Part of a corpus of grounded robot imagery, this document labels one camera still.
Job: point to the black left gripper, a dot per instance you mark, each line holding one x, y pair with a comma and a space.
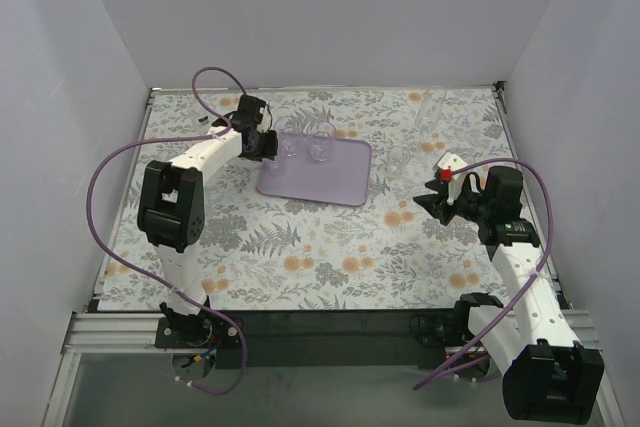
267, 144

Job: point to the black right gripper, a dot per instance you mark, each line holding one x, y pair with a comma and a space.
470, 202

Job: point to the faceted clear tumbler glass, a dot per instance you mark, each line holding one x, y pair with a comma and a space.
288, 134

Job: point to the small clear glass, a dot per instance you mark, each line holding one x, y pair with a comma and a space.
275, 166

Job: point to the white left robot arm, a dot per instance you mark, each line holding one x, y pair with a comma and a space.
172, 204

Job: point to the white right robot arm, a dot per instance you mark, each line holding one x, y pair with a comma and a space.
548, 375

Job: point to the lilac rectangular plastic tray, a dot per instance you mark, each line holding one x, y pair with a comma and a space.
343, 179

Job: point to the clear glass near tray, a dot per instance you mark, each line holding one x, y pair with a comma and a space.
396, 160

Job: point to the clear stemmed glass back left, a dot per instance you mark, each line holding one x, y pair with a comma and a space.
201, 125

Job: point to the tall clear glass back right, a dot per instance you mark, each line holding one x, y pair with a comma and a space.
430, 109

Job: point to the floral patterned table mat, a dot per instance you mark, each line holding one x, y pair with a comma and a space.
261, 252

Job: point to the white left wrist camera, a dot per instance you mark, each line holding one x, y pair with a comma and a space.
267, 119

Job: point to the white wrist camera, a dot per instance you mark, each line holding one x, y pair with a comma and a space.
451, 169
267, 119

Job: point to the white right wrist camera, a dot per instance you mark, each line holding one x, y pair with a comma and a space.
451, 169

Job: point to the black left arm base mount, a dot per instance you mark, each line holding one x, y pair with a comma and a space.
196, 332

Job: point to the aluminium table frame rail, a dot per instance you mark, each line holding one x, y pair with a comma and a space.
96, 333

